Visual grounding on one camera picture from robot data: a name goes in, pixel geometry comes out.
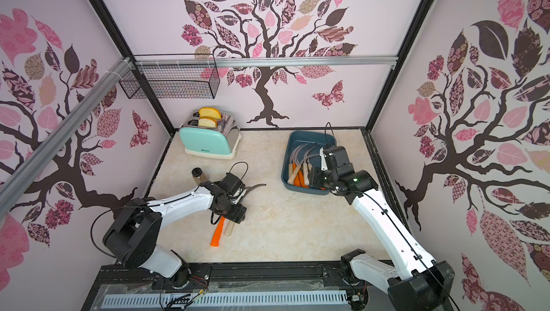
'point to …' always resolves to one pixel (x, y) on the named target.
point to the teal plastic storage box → (319, 137)
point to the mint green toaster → (218, 142)
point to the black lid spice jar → (198, 175)
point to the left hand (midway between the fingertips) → (234, 219)
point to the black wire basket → (173, 82)
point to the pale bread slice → (208, 122)
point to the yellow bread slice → (210, 112)
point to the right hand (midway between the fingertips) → (311, 173)
